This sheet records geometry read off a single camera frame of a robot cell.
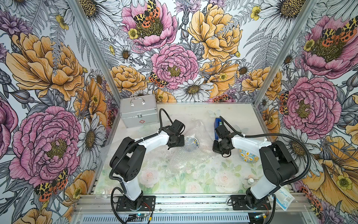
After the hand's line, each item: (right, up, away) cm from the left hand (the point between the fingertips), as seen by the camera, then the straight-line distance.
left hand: (180, 146), depth 92 cm
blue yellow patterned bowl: (+11, +3, +2) cm, 11 cm away
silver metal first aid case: (-27, +23, +3) cm, 36 cm away
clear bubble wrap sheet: (-5, -9, -2) cm, 11 cm away
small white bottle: (+39, -16, -14) cm, 45 cm away
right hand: (+23, -4, 0) cm, 23 cm away
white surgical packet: (+56, -25, -16) cm, 63 cm away
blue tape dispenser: (+27, +15, +9) cm, 32 cm away
